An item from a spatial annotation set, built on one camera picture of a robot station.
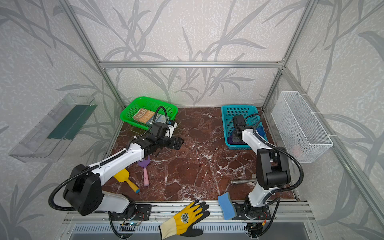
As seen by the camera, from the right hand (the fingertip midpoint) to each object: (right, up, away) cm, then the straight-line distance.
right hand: (242, 133), depth 95 cm
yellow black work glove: (-35, -41, -26) cm, 59 cm away
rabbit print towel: (-68, +11, +17) cm, 71 cm away
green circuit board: (-60, -42, -24) cm, 77 cm away
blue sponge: (-14, -34, -22) cm, 42 cm away
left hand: (-39, 0, -10) cm, 40 cm away
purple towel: (-8, -5, -1) cm, 10 cm away
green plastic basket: (-78, +21, +21) cm, 84 cm away
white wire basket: (+17, +2, -32) cm, 36 cm away
